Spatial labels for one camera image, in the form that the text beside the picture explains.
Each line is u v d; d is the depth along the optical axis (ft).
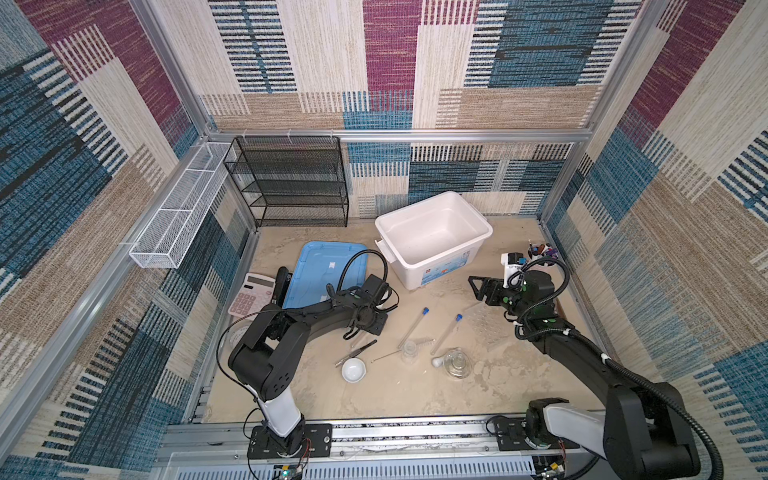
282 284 3.25
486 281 2.49
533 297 2.17
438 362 2.76
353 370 2.73
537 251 3.16
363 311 2.22
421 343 2.93
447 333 3.00
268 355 1.54
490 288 2.50
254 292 3.23
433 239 3.77
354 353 2.88
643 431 1.33
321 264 3.56
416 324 3.07
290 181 3.66
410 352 2.93
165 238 2.33
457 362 2.62
